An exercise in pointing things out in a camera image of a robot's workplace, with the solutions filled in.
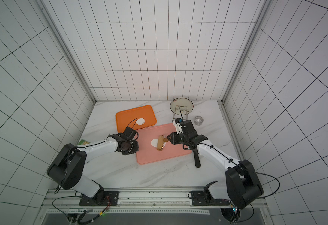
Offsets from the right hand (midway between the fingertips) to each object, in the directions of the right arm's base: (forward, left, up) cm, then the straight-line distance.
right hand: (165, 137), depth 84 cm
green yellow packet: (-1, +58, -10) cm, 59 cm away
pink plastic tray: (-6, +12, -12) cm, 18 cm away
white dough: (+1, +8, -10) cm, 13 cm away
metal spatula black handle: (-8, -20, -11) cm, 25 cm away
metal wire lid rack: (+26, -5, -9) cm, 28 cm away
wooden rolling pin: (+2, +3, -8) cm, 9 cm away
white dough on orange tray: (+16, +20, -7) cm, 26 cm away
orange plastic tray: (+21, +34, -10) cm, 41 cm away
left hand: (-6, +20, -11) cm, 24 cm away
